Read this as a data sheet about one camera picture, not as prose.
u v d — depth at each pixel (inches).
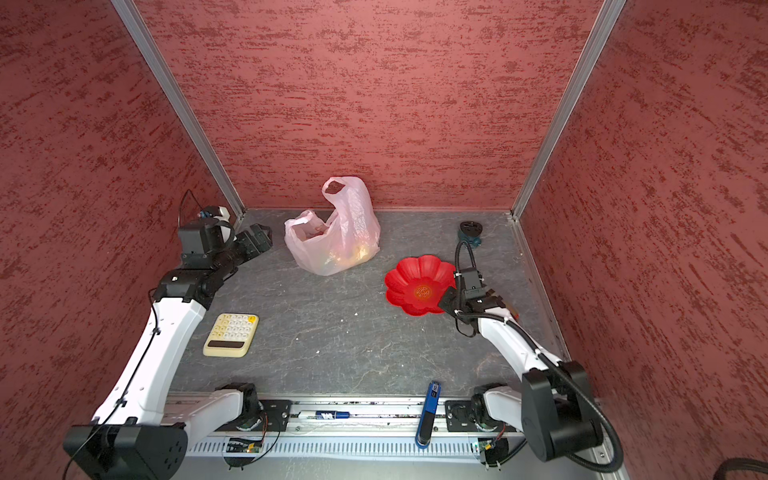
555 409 16.5
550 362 17.2
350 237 38.3
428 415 28.3
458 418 29.1
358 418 29.8
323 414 29.1
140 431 29.9
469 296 26.8
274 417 28.7
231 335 33.6
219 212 25.7
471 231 43.3
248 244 25.6
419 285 39.0
